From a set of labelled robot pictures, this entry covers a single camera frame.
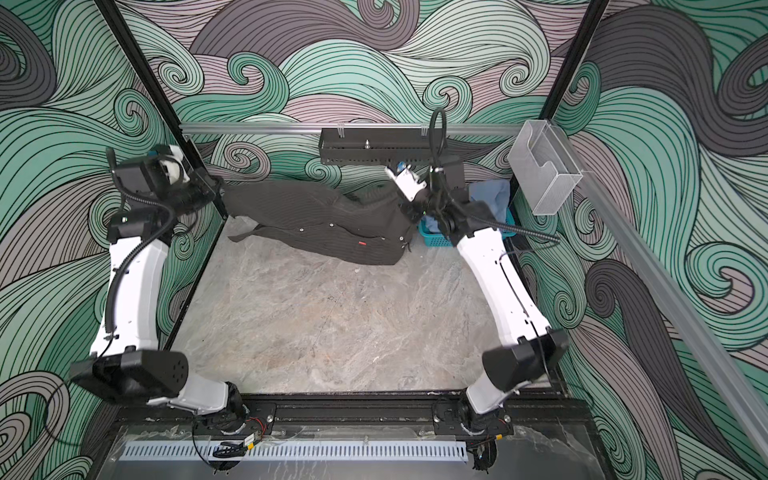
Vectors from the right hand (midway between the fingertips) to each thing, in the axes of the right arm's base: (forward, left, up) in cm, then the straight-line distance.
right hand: (407, 186), depth 72 cm
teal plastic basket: (+10, -12, -33) cm, 37 cm away
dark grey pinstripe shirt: (+10, +27, -23) cm, 37 cm away
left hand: (0, +44, +5) cm, 44 cm away
